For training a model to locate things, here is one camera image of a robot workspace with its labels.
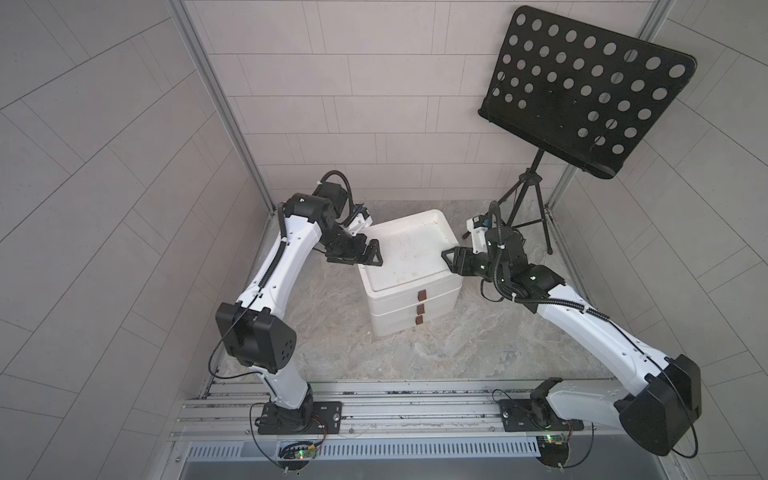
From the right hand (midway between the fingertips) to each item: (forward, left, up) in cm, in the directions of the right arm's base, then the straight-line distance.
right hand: (446, 255), depth 77 cm
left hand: (0, +19, +1) cm, 19 cm away
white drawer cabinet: (-9, +9, +1) cm, 13 cm away
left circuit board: (-38, +38, -19) cm, 57 cm away
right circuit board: (-40, -21, -23) cm, 51 cm away
